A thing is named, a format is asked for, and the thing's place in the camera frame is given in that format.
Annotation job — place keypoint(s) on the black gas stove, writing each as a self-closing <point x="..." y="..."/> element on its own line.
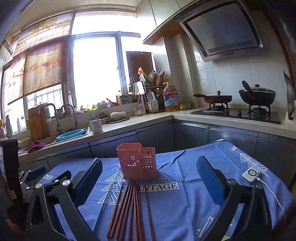
<point x="231" y="114"/>

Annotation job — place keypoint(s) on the metal pan lid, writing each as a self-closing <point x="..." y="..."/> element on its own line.
<point x="290" y="97"/>

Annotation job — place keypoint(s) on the steel kitchen sink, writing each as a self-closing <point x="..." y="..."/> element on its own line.
<point x="49" y="140"/>

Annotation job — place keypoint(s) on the white mug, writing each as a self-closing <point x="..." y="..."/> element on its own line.
<point x="96" y="127"/>

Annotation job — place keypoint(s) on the wooden cutting board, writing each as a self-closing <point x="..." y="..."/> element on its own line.
<point x="37" y="127"/>

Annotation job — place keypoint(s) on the black wok with lid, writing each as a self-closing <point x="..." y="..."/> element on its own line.
<point x="256" y="97"/>

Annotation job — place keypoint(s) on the white oblong object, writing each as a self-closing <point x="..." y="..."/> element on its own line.
<point x="118" y="115"/>

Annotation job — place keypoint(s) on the bundle of brown chopsticks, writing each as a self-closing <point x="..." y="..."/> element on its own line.
<point x="134" y="208"/>

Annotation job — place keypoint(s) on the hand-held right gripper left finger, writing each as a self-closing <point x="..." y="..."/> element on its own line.
<point x="90" y="183"/>

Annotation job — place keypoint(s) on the pink plastic utensil holder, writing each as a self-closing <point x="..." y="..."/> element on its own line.
<point x="129" y="162"/>

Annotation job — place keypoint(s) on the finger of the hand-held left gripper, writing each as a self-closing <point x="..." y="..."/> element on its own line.
<point x="37" y="172"/>
<point x="27" y="195"/>

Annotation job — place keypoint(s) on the printed window blind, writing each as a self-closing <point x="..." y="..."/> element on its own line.
<point x="16" y="78"/>
<point x="44" y="69"/>
<point x="44" y="30"/>

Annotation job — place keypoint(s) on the steel kitchen faucet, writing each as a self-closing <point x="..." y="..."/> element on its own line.
<point x="75" y="120"/>
<point x="57" y="122"/>

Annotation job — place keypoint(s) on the row of seasoning jars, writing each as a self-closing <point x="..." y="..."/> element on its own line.
<point x="127" y="99"/>

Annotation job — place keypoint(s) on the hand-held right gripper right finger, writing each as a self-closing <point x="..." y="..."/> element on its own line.
<point x="208" y="183"/>

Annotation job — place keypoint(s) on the magenta cloth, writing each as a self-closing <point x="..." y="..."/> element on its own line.
<point x="36" y="146"/>

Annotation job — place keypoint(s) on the black kitchen rack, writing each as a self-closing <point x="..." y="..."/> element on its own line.
<point x="159" y="97"/>

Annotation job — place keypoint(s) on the brown board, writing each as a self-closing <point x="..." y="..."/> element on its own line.
<point x="140" y="67"/>

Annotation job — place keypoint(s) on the white wall cabinet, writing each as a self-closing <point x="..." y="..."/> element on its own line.
<point x="159" y="14"/>

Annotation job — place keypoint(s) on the red frying pan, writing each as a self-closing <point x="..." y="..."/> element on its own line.
<point x="217" y="98"/>

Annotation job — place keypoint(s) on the steel range hood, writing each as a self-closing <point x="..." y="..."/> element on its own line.
<point x="222" y="27"/>

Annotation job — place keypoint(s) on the blue plastic basin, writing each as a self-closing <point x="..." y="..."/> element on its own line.
<point x="69" y="135"/>

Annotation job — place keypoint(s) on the cooking oil bottle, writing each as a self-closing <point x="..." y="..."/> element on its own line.
<point x="171" y="99"/>

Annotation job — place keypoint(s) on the white bottle with red cap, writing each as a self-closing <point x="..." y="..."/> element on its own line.
<point x="69" y="98"/>

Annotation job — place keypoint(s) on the white teapot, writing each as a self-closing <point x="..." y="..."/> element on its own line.
<point x="103" y="104"/>

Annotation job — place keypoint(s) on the white plastic jug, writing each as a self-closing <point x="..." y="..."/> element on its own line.
<point x="153" y="103"/>

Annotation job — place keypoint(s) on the blue printed tablecloth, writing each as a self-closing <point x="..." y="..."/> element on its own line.
<point x="185" y="208"/>

